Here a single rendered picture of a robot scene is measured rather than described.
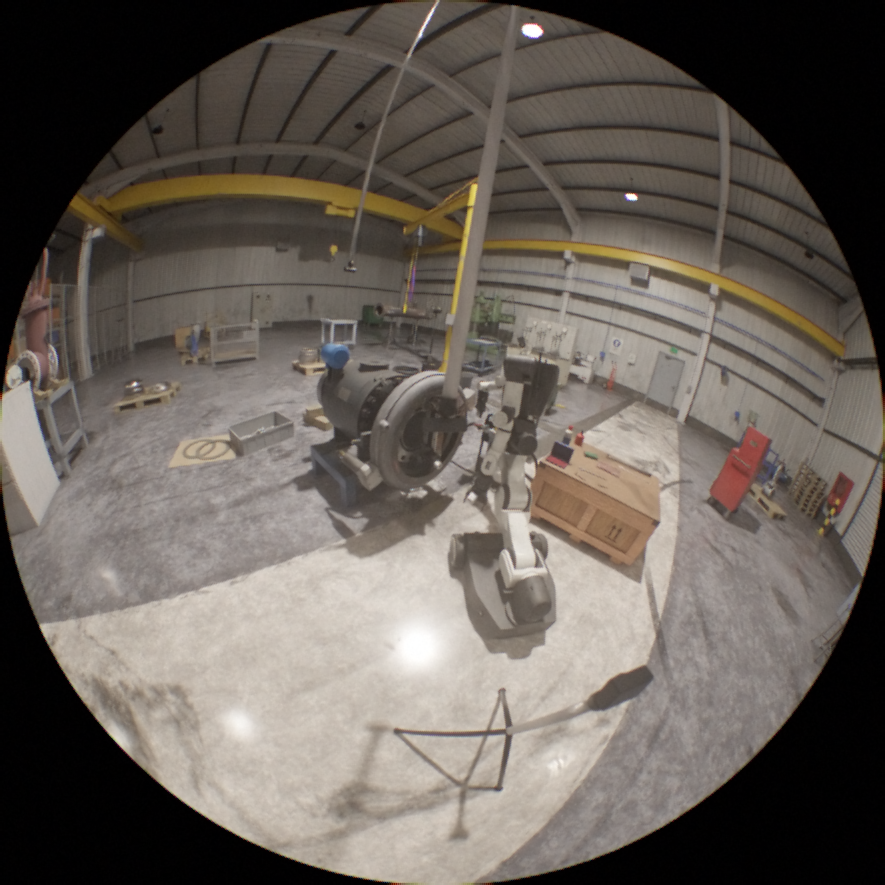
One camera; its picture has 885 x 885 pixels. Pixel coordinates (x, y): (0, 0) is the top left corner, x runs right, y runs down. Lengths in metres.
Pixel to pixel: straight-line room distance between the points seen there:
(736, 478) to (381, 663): 4.25
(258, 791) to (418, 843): 0.60
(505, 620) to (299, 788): 1.19
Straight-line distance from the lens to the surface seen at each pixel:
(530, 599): 1.25
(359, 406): 1.69
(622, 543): 2.14
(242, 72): 9.94
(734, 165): 10.08
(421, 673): 1.36
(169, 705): 1.65
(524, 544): 1.43
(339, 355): 1.92
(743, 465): 4.31
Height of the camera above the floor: 1.31
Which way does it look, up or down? 26 degrees down
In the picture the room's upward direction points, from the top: 10 degrees clockwise
